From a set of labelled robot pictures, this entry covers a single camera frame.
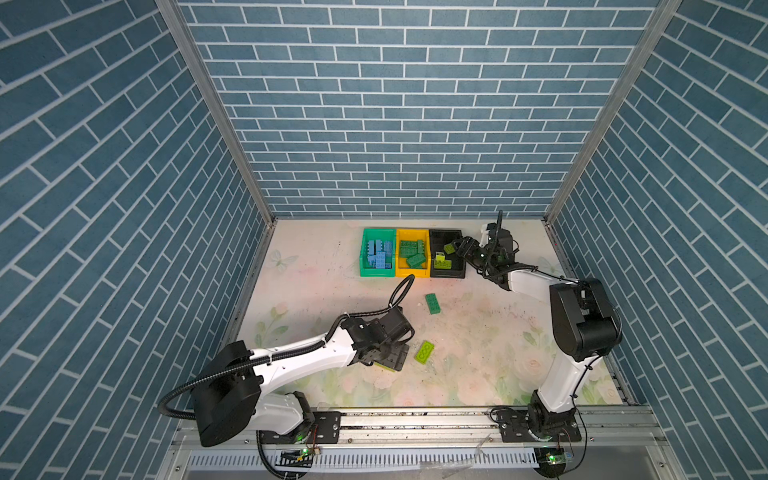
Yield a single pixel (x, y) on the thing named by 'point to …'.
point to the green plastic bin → (366, 265)
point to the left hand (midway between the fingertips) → (394, 353)
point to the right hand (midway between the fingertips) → (454, 242)
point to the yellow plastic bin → (402, 267)
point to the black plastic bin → (438, 240)
